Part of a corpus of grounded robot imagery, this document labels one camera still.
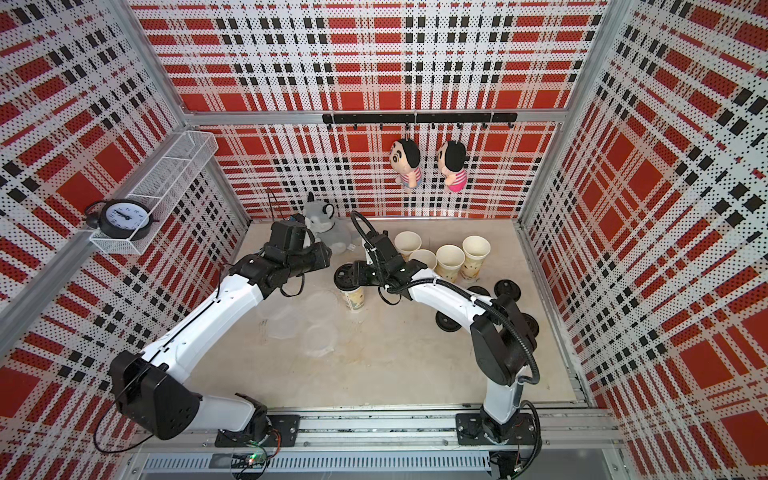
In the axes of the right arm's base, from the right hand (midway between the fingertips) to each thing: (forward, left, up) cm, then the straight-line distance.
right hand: (360, 274), depth 85 cm
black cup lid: (-2, +4, +2) cm, 5 cm away
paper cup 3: (+12, -36, -4) cm, 38 cm away
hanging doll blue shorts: (+32, -14, +18) cm, 39 cm away
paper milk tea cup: (-4, +2, -6) cm, 8 cm away
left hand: (+3, +8, +7) cm, 11 cm away
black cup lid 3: (+5, -49, -16) cm, 51 cm away
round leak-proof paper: (-3, +14, -15) cm, 20 cm away
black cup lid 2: (-8, -26, -16) cm, 31 cm away
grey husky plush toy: (+26, +11, -12) cm, 31 cm away
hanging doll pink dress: (+33, -28, +17) cm, 47 cm away
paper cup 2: (+9, -27, -5) cm, 29 cm away
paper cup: (+8, -19, -2) cm, 21 cm away
